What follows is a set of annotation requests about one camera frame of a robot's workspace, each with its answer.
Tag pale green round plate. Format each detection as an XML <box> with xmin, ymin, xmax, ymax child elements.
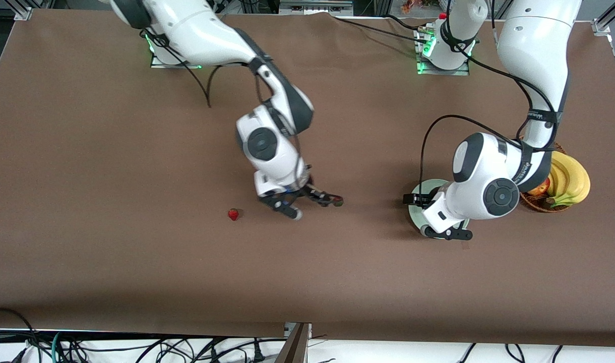
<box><xmin>407</xmin><ymin>179</ymin><xmax>470</xmax><ymax>237</ymax></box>

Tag brown wicker basket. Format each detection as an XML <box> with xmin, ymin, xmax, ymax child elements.
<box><xmin>519</xmin><ymin>134</ymin><xmax>573</xmax><ymax>213</ymax></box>

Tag red apple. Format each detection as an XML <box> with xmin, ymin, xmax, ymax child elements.
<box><xmin>527</xmin><ymin>177</ymin><xmax>551</xmax><ymax>196</ymax></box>

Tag yellow banana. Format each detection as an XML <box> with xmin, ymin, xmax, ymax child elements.
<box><xmin>547</xmin><ymin>161</ymin><xmax>570</xmax><ymax>198</ymax></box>
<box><xmin>549</xmin><ymin>151</ymin><xmax>591</xmax><ymax>208</ymax></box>

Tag grey background device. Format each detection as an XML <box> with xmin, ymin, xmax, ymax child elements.
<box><xmin>279</xmin><ymin>0</ymin><xmax>354</xmax><ymax>14</ymax></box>

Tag colourful background objects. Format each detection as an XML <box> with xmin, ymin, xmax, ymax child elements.
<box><xmin>401</xmin><ymin>0</ymin><xmax>439</xmax><ymax>15</ymax></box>

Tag brown table cover sheet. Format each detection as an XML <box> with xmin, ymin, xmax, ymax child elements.
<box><xmin>0</xmin><ymin>9</ymin><xmax>615</xmax><ymax>348</ymax></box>

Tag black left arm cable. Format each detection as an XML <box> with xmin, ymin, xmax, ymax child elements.
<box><xmin>419</xmin><ymin>0</ymin><xmax>560</xmax><ymax>192</ymax></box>

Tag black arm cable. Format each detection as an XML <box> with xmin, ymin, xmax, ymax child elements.
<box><xmin>419</xmin><ymin>0</ymin><xmax>560</xmax><ymax>192</ymax></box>
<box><xmin>144</xmin><ymin>30</ymin><xmax>268</xmax><ymax>109</ymax></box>

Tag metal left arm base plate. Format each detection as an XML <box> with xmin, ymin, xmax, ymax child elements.
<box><xmin>414</xmin><ymin>26</ymin><xmax>470</xmax><ymax>76</ymax></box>

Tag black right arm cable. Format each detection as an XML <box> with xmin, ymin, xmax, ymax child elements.
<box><xmin>144</xmin><ymin>30</ymin><xmax>268</xmax><ymax>109</ymax></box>

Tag small metal bracket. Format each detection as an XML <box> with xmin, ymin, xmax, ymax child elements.
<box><xmin>284</xmin><ymin>322</ymin><xmax>312</xmax><ymax>338</ymax></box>

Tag thin black table cable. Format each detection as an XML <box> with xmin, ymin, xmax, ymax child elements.
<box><xmin>330</xmin><ymin>15</ymin><xmax>420</xmax><ymax>42</ymax></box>

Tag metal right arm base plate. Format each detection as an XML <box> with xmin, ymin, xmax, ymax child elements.
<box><xmin>150</xmin><ymin>50</ymin><xmax>203</xmax><ymax>70</ymax></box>

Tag teal floor cable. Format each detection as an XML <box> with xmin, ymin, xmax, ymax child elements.
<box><xmin>51</xmin><ymin>331</ymin><xmax>66</xmax><ymax>363</ymax></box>

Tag thick black floor cable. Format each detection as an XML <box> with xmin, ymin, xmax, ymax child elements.
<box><xmin>0</xmin><ymin>307</ymin><xmax>42</xmax><ymax>363</ymax></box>

